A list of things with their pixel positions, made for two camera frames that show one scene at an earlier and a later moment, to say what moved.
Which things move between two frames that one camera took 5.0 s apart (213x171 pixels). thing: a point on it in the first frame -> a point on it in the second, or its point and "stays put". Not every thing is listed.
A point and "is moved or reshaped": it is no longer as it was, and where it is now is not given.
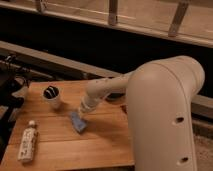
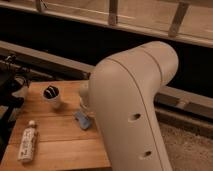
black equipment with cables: x=10 y=71 stays put
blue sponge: x=79 y=124 is moved or reshaped
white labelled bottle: x=28 y=143 stays put
